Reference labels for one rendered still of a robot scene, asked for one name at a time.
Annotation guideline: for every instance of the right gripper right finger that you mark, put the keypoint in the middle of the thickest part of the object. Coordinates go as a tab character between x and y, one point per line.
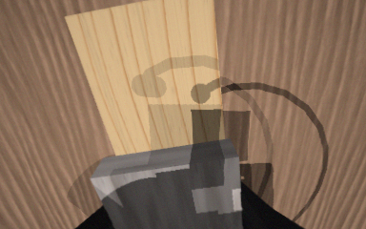
257	214

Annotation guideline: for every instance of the light wooden plank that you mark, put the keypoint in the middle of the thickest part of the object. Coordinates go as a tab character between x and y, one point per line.
153	71

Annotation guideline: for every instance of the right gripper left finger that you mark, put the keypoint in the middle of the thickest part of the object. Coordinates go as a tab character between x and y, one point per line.
98	220

